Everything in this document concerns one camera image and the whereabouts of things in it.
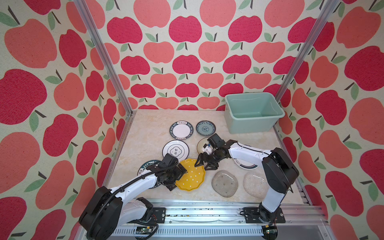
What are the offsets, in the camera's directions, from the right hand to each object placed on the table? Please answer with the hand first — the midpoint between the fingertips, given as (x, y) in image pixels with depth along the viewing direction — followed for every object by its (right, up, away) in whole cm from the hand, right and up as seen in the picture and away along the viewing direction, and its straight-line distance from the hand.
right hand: (201, 167), depth 85 cm
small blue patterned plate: (+5, +22, +26) cm, 35 cm away
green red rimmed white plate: (+27, 0, +5) cm, 27 cm away
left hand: (-8, -6, -2) cm, 10 cm away
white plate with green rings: (-15, +8, +14) cm, 22 cm away
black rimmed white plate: (-13, +20, +24) cm, 34 cm away
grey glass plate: (+14, -10, +1) cm, 17 cm away
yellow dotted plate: (-4, -6, 0) cm, 7 cm away
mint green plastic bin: (+40, +34, +27) cm, 59 cm away
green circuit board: (-29, -27, -13) cm, 42 cm away
